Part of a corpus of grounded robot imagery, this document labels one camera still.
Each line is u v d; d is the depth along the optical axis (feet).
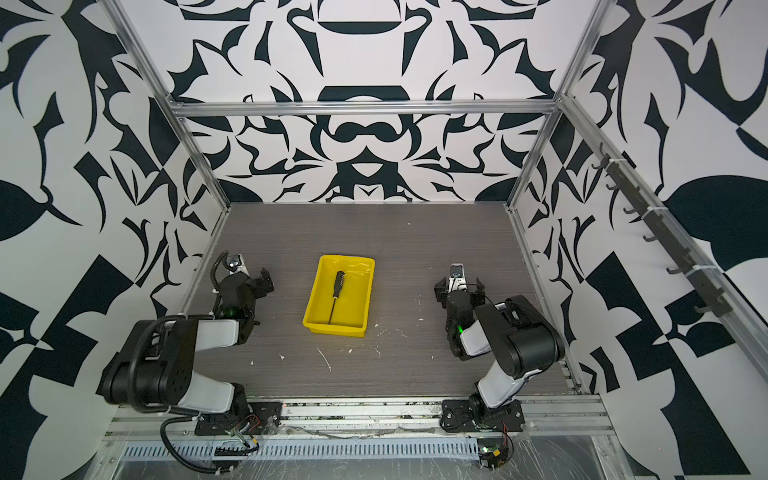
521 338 1.56
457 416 2.44
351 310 3.00
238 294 2.31
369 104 2.99
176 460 2.21
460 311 2.33
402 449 2.34
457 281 2.60
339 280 3.16
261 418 2.43
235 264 2.59
